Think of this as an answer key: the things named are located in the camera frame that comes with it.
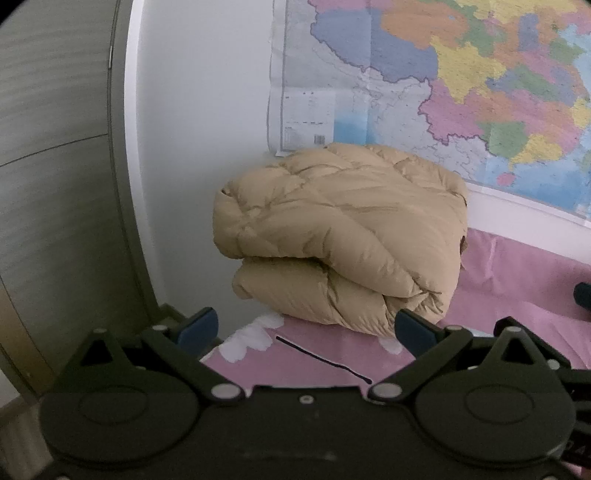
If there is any pink floral bed sheet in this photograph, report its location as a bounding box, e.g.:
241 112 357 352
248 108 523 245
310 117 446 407
202 230 590 390

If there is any colourful wall map poster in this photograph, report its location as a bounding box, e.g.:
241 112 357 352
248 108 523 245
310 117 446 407
267 1 590 226

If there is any tan puffer down jacket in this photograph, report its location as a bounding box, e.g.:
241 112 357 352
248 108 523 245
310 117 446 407
213 143 468 337

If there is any grey wooden door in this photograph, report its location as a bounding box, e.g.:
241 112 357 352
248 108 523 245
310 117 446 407
1 1 159 397

